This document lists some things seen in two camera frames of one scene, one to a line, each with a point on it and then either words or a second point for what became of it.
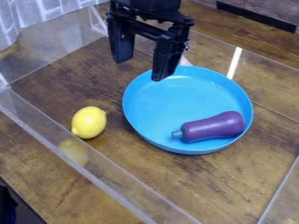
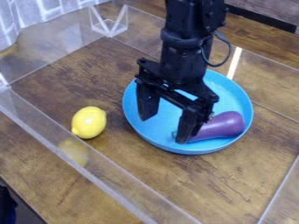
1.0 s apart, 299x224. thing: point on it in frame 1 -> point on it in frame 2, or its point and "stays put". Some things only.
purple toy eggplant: [228, 124] stays put
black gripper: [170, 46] -> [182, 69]
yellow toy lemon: [89, 122] stays put
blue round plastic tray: [200, 91] stays put
